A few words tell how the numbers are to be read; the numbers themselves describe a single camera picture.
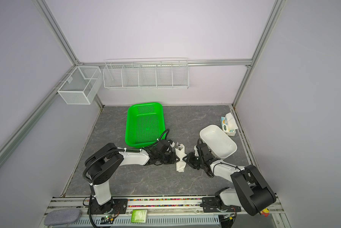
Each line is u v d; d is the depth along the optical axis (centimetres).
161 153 74
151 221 71
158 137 75
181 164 87
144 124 108
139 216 69
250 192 43
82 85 99
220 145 98
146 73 97
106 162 52
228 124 100
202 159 71
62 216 69
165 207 74
